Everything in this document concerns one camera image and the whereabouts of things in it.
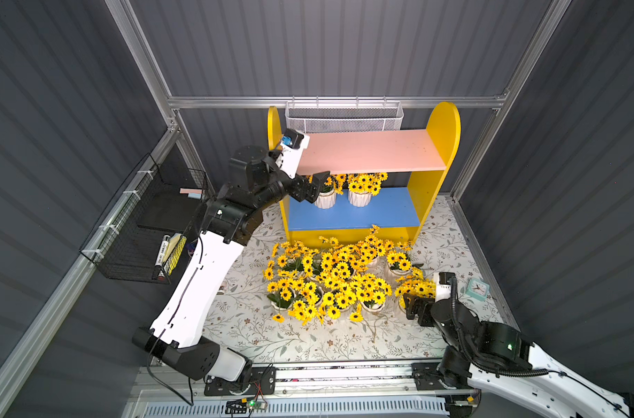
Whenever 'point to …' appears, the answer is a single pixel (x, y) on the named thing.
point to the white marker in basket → (163, 250)
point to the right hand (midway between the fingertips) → (420, 299)
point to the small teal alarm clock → (477, 289)
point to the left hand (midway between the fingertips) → (308, 162)
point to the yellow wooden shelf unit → (347, 214)
